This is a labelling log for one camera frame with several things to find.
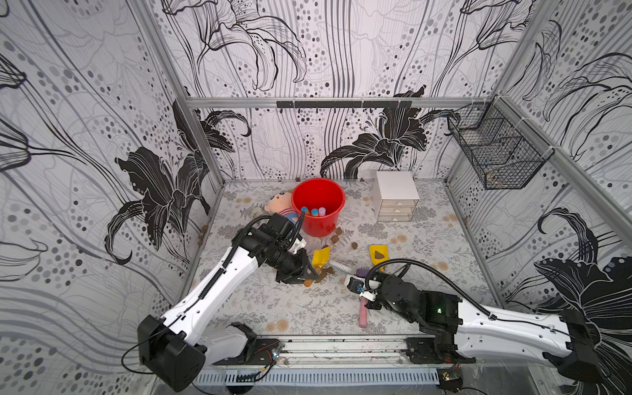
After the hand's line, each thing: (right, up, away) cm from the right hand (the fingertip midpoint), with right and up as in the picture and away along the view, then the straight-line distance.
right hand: (359, 274), depth 73 cm
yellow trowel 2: (+11, +2, +20) cm, 23 cm away
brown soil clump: (-11, -4, +16) cm, 19 cm away
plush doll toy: (-28, +21, +27) cm, 44 cm away
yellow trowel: (-18, +19, +13) cm, 29 cm away
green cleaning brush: (-5, +2, 0) cm, 6 cm away
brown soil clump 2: (-4, +10, +28) cm, 30 cm away
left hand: (-13, -1, -5) cm, 14 cm away
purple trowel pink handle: (-11, +18, +11) cm, 24 cm away
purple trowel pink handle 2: (+2, -16, +3) cm, 17 cm away
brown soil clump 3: (-6, +7, +26) cm, 28 cm away
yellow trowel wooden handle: (-12, +4, +5) cm, 13 cm away
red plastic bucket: (-12, +23, +17) cm, 30 cm away
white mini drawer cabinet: (+18, +24, +23) cm, 38 cm away
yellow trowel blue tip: (-14, +18, +11) cm, 25 cm away
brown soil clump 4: (+2, +5, +23) cm, 23 cm away
